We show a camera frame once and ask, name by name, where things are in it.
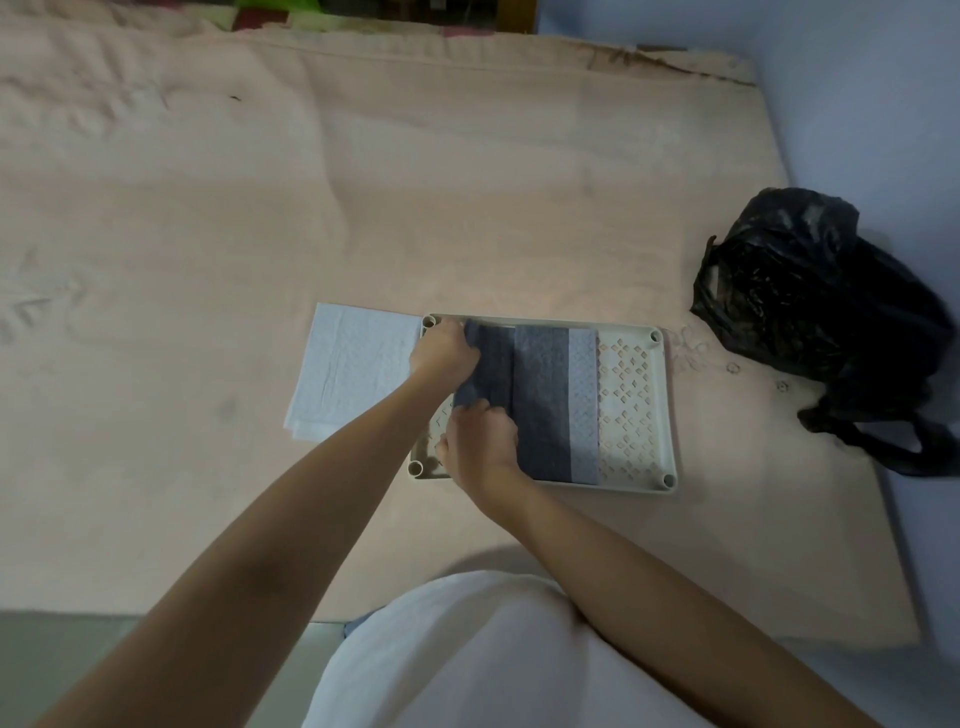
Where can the beige plastic tray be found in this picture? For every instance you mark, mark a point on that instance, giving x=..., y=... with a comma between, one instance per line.
x=637, y=405

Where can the person's left hand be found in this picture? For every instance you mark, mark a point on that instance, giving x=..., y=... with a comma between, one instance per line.
x=446, y=356

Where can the green plastic item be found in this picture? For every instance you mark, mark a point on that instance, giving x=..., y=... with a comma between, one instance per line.
x=277, y=6

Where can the person's left forearm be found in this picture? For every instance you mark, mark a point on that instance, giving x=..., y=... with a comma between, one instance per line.
x=262, y=562

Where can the brown wooden post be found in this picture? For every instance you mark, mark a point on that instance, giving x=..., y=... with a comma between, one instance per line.
x=517, y=15

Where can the person's right hand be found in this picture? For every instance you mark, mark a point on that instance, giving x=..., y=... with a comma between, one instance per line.
x=484, y=450

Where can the grey used pad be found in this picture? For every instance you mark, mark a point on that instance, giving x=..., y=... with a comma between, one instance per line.
x=547, y=397

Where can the black plastic bag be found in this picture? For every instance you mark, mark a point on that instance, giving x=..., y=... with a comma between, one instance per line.
x=810, y=300

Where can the person's white shirt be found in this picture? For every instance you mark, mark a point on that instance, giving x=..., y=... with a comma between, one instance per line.
x=487, y=660

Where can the person's blue jeans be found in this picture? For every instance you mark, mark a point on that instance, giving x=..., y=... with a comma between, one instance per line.
x=358, y=624

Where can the person's right forearm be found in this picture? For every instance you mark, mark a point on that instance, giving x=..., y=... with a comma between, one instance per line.
x=675, y=615

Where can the white pad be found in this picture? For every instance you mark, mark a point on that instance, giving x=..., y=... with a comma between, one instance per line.
x=349, y=367

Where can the pink tablecloth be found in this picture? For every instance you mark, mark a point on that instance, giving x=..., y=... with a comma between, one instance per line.
x=225, y=187

